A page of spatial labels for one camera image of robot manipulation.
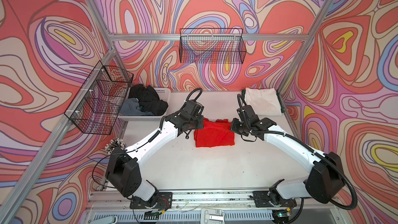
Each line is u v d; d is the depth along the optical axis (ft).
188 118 1.98
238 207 2.39
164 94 3.64
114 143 2.46
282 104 3.50
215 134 2.82
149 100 3.32
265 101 3.56
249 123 2.02
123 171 1.35
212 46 3.16
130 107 3.23
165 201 2.36
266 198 2.40
